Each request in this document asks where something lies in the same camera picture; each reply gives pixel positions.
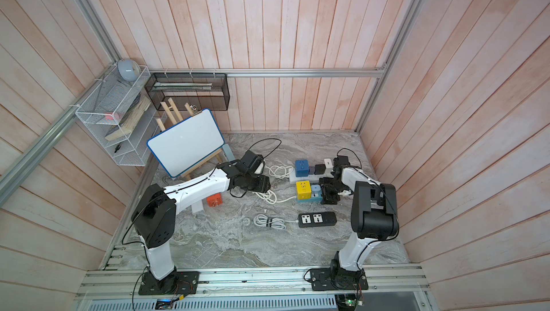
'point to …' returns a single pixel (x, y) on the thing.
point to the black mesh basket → (207, 91)
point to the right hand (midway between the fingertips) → (318, 188)
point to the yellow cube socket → (304, 190)
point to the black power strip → (311, 219)
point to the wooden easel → (177, 119)
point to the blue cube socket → (301, 168)
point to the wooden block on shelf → (130, 120)
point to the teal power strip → (316, 195)
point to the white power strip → (328, 173)
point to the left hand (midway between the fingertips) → (264, 188)
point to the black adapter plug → (319, 169)
